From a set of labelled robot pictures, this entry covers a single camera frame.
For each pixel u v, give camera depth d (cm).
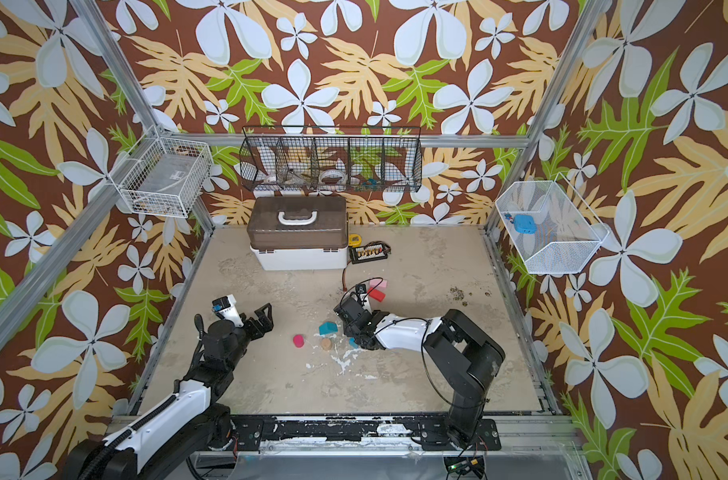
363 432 75
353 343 88
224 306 73
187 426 55
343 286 102
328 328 91
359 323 71
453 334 52
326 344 87
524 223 86
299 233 91
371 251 111
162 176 86
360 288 82
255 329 76
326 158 98
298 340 90
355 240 114
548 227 84
